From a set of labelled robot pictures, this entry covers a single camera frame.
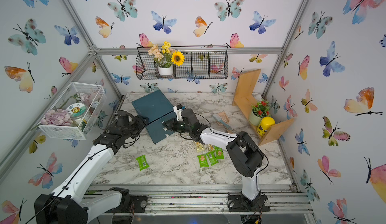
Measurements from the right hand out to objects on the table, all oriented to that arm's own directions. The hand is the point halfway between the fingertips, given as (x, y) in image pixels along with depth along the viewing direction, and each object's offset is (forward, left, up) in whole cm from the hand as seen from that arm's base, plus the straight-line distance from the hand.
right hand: (162, 123), depth 80 cm
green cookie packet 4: (-6, -32, -19) cm, 37 cm away
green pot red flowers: (+12, -53, -2) cm, 54 cm away
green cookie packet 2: (-14, +12, -19) cm, 27 cm away
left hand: (+2, +8, +1) cm, 8 cm away
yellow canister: (+4, -55, -4) cm, 56 cm away
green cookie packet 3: (-10, -28, -19) cm, 35 cm away
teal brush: (+18, -32, -18) cm, 41 cm away
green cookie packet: (-12, -23, -19) cm, 32 cm away
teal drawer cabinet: (+10, +5, 0) cm, 11 cm away
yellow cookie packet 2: (-4, -27, -18) cm, 33 cm away
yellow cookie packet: (-4, -20, -19) cm, 28 cm away
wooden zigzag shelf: (+35, -51, -13) cm, 63 cm away
